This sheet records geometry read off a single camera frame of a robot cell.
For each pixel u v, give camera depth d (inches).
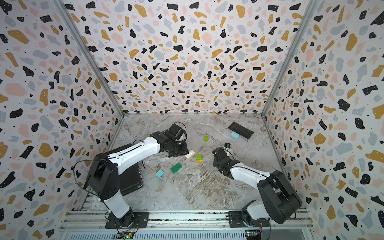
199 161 37.3
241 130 43.7
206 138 41.5
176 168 36.2
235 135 42.7
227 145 32.4
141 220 28.9
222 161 27.6
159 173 35.3
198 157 36.9
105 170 18.6
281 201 16.8
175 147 28.5
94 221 29.4
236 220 28.7
